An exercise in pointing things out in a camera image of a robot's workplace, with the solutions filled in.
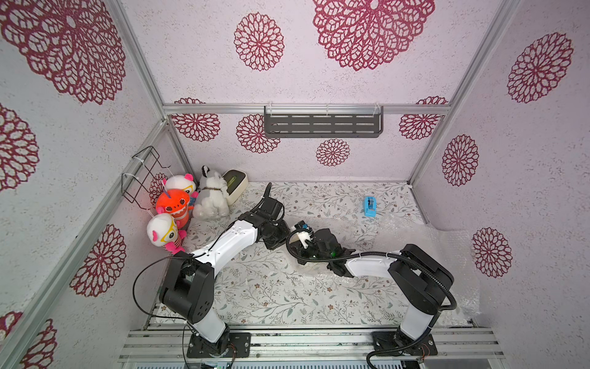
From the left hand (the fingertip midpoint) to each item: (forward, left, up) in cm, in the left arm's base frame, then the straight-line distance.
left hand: (291, 239), depth 86 cm
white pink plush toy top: (+23, +44, +7) cm, 50 cm away
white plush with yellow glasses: (-1, +45, +7) cm, 46 cm away
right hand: (-1, +1, -1) cm, 2 cm away
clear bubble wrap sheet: (+10, -44, -12) cm, 46 cm away
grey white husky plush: (+22, +35, 0) cm, 41 cm away
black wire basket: (+9, +51, +22) cm, 56 cm away
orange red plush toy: (+13, +46, +6) cm, 48 cm away
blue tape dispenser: (+24, -37, -10) cm, 45 cm away
